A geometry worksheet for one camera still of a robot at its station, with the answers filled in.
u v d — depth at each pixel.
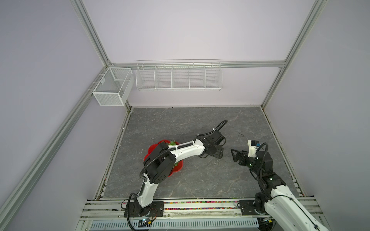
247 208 0.74
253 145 0.72
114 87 1.02
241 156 0.73
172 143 0.93
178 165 0.87
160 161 0.52
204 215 0.74
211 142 0.70
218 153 0.80
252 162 0.69
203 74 1.05
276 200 0.55
